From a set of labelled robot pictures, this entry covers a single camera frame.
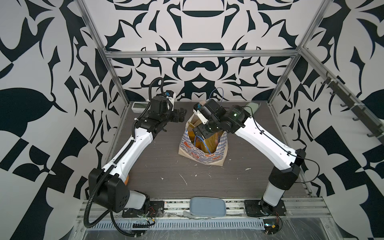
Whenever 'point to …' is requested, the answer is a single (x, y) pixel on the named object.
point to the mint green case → (254, 106)
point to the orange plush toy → (127, 180)
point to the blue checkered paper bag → (189, 149)
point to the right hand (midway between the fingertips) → (203, 127)
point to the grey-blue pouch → (204, 207)
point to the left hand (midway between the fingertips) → (179, 106)
